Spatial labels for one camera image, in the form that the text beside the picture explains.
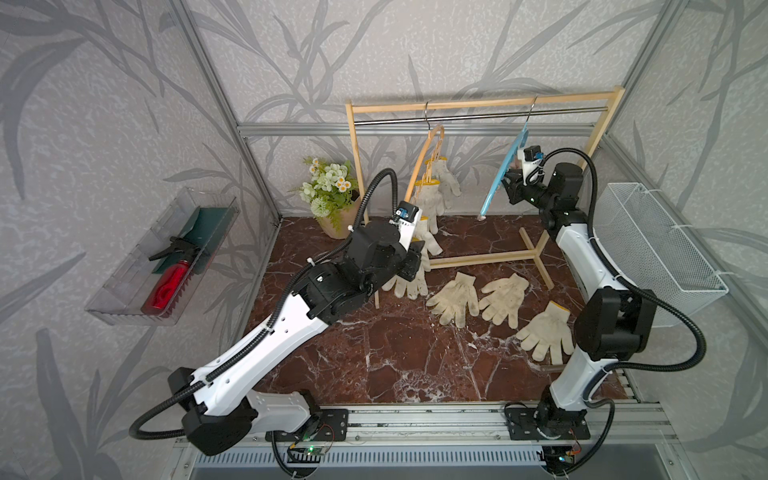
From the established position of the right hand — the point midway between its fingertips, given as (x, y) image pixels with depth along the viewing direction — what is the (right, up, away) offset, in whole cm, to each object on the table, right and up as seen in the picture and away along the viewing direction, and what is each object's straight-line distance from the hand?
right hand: (502, 170), depth 83 cm
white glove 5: (-12, -40, +13) cm, 44 cm away
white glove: (-14, 0, +14) cm, 20 cm away
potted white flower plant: (-50, -6, +10) cm, 52 cm away
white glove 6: (+6, -39, +13) cm, 42 cm away
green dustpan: (-75, -20, -16) cm, 79 cm away
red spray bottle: (-76, -29, -23) cm, 84 cm away
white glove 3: (-21, -21, -2) cm, 30 cm away
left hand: (-25, -20, -20) cm, 37 cm away
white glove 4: (-24, -32, -2) cm, 40 cm away
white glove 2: (-20, -9, +6) cm, 23 cm away
